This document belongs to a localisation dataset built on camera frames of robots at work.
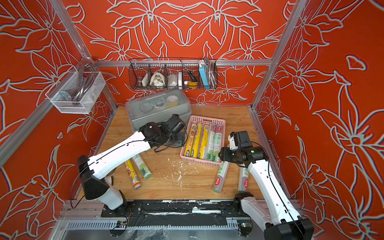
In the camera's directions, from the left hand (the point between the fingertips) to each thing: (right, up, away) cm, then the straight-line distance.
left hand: (181, 137), depth 75 cm
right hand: (+21, -9, +1) cm, 23 cm away
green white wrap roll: (+19, -2, +22) cm, 29 cm away
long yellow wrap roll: (+8, -11, +15) cm, 20 cm away
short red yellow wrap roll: (-27, -22, +6) cm, 35 cm away
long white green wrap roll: (+21, -23, +4) cm, 32 cm away
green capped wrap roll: (-20, -21, +6) cm, 30 cm away
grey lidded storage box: (-17, +17, +22) cm, 33 cm away
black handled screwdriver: (+6, +38, +20) cm, 43 cm away
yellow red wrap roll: (+4, -10, +17) cm, 20 cm away
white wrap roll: (+34, -23, +4) cm, 41 cm away
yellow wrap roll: (+14, -7, +20) cm, 25 cm away
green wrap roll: (+22, -6, +17) cm, 29 cm away
